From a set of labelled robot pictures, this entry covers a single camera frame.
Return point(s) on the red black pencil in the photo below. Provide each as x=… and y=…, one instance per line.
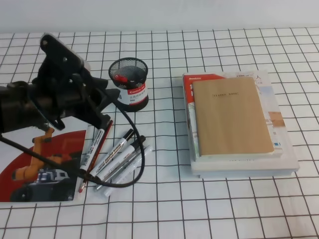
x=107, y=129

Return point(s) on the right black cap marker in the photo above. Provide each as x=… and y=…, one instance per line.
x=124, y=155

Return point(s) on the silver grey pen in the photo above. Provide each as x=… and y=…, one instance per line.
x=121, y=167

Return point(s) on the black cap marker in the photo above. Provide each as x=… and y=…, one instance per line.
x=124, y=155
x=92, y=150
x=107, y=159

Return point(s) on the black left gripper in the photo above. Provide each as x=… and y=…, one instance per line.
x=82, y=98

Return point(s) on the tan classic notebook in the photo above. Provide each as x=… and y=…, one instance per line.
x=229, y=118

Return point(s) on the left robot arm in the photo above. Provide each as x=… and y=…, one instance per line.
x=17, y=110

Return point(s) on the robot brochure booklet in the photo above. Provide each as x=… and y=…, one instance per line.
x=24, y=178

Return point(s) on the middle black cap marker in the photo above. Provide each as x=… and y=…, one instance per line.
x=107, y=159

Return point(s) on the large white book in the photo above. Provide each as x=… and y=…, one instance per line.
x=272, y=115

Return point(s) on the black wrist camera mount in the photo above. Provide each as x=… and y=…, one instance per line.
x=60, y=62

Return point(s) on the left black cap marker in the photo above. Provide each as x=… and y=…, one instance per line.
x=92, y=150

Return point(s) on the black mesh pen holder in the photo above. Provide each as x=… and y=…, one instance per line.
x=134, y=95

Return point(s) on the white pen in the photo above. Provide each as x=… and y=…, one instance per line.
x=136, y=161

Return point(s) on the red white book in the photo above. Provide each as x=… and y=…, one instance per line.
x=188, y=80

